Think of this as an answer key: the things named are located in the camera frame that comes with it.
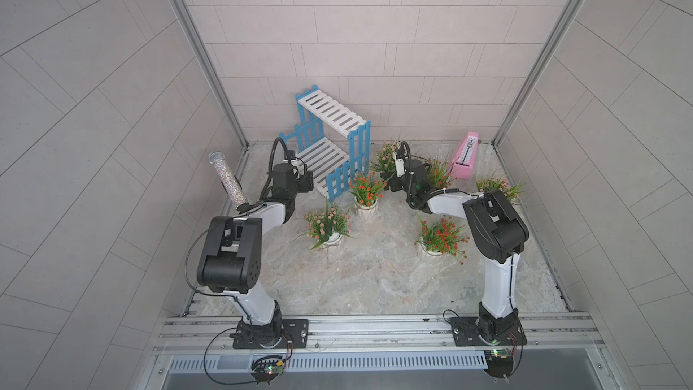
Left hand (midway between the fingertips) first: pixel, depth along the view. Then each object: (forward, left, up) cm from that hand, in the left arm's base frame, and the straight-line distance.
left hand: (303, 167), depth 96 cm
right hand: (+3, -33, -4) cm, 33 cm away
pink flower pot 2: (-24, -11, +2) cm, 27 cm away
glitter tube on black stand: (-16, +17, +11) cm, 26 cm away
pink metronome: (+4, -60, -3) cm, 60 cm away
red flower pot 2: (-9, -45, +8) cm, 47 cm away
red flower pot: (-13, -22, +5) cm, 26 cm away
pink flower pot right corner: (-13, -69, +5) cm, 70 cm away
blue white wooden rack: (+21, -7, -8) cm, 24 cm away
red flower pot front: (-28, -44, +4) cm, 52 cm away
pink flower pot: (-1, -29, +4) cm, 30 cm away
